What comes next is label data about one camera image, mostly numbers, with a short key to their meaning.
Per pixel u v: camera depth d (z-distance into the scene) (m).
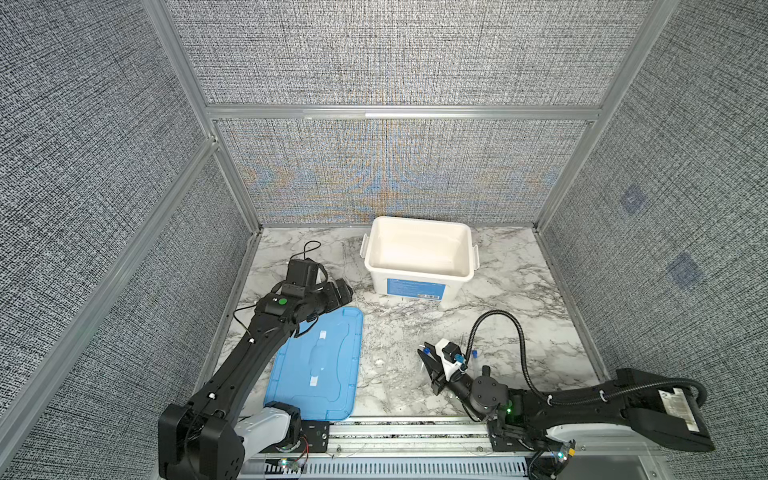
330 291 0.71
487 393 0.57
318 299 0.70
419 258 1.07
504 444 0.73
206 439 0.39
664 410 0.46
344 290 0.72
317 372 0.83
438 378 0.66
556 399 0.55
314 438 0.73
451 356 0.61
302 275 0.61
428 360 0.70
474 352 0.88
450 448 0.73
